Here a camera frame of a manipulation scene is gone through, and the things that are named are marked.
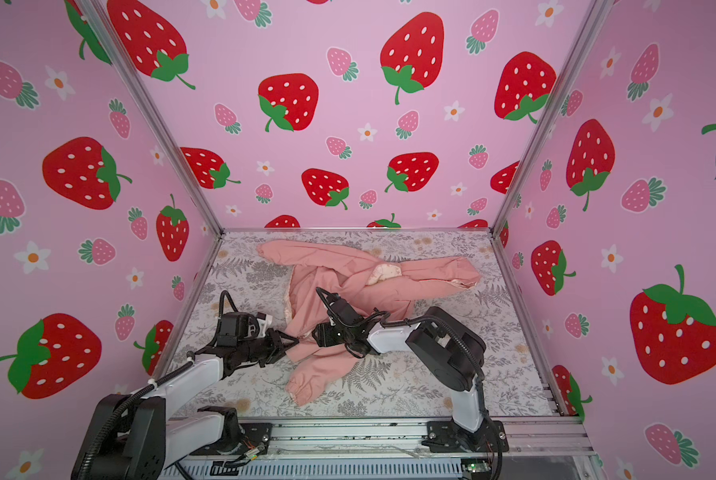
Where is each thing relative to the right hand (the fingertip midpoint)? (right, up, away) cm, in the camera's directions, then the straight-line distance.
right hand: (316, 333), depth 89 cm
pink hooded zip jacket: (+21, +13, +10) cm, 27 cm away
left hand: (-5, -2, -4) cm, 7 cm away
